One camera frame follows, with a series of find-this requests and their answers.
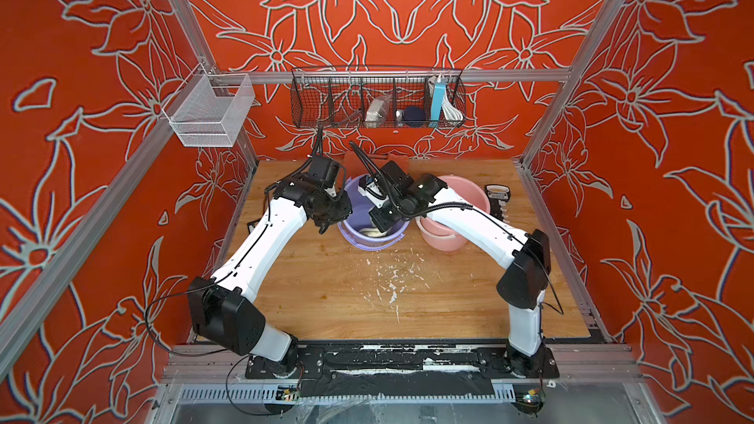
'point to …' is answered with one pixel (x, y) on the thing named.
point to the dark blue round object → (413, 117)
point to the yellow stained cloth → (373, 232)
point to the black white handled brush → (499, 194)
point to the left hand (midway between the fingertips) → (350, 210)
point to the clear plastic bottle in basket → (376, 111)
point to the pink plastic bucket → (442, 237)
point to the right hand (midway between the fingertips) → (367, 220)
